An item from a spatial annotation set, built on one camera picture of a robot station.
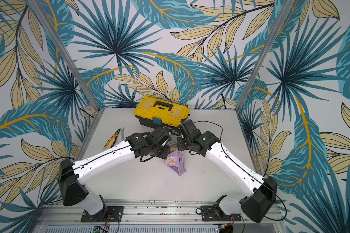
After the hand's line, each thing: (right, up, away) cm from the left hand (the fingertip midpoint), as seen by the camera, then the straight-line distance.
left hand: (164, 154), depth 76 cm
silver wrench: (-33, +9, +30) cm, 45 cm away
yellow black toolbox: (-7, +23, +20) cm, 31 cm away
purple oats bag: (+6, -3, 0) cm, 7 cm away
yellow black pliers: (-38, +4, +25) cm, 46 cm away
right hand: (+5, +4, -2) cm, 7 cm away
